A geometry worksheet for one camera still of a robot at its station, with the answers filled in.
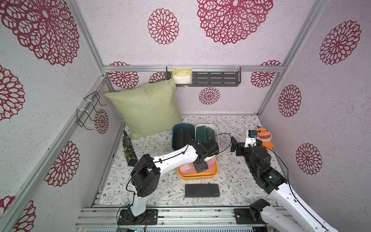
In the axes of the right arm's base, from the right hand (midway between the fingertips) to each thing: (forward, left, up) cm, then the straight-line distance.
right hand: (241, 136), depth 73 cm
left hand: (-5, +23, -17) cm, 29 cm away
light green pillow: (+21, +51, 0) cm, 55 cm away
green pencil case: (+19, +18, -23) cm, 34 cm away
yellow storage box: (-12, +20, -25) cm, 34 cm away
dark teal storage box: (+26, +29, -22) cm, 44 cm away
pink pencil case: (-10, +26, -18) cm, 33 cm away
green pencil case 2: (+21, +12, -25) cm, 35 cm away
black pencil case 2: (+17, +28, -24) cm, 41 cm away
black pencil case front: (-19, +19, -27) cm, 38 cm away
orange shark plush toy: (+16, -24, -20) cm, 35 cm away
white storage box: (+26, +10, -22) cm, 36 cm away
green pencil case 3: (+16, +18, -21) cm, 33 cm away
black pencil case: (+17, +33, -25) cm, 45 cm away
